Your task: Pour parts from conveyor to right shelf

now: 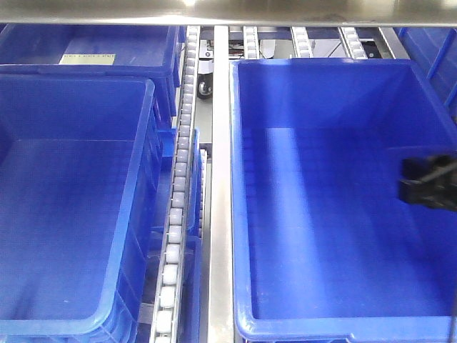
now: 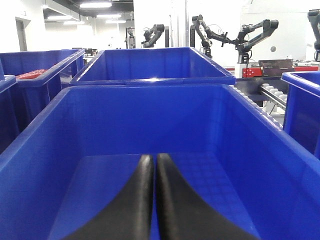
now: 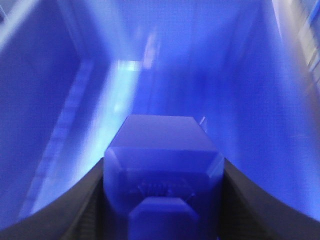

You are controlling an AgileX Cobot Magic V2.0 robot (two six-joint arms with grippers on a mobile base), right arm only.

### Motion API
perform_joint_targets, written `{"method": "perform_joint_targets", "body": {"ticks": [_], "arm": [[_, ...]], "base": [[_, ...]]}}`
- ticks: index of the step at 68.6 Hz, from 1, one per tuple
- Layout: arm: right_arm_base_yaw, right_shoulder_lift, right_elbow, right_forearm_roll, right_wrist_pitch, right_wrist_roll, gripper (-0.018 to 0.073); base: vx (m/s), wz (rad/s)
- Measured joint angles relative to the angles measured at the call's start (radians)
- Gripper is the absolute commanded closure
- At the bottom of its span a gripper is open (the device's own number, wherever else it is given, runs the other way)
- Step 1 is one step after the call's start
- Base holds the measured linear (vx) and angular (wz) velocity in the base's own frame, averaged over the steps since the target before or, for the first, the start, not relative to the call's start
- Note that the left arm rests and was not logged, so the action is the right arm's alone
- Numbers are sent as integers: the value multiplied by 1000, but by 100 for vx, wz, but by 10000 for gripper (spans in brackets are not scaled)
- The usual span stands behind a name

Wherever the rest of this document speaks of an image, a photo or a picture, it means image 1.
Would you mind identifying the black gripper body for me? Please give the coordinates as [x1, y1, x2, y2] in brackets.
[398, 155, 457, 212]

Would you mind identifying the large blue bin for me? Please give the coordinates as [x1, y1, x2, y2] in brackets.
[229, 58, 457, 343]
[393, 26, 457, 126]
[0, 73, 157, 343]
[0, 24, 181, 126]

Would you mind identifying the steel flow rack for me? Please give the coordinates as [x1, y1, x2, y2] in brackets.
[0, 0, 457, 343]

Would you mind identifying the black castor wheel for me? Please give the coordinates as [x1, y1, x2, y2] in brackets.
[197, 80, 214, 100]

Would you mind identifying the pale rectangular card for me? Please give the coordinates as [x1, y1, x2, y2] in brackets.
[59, 53, 117, 66]

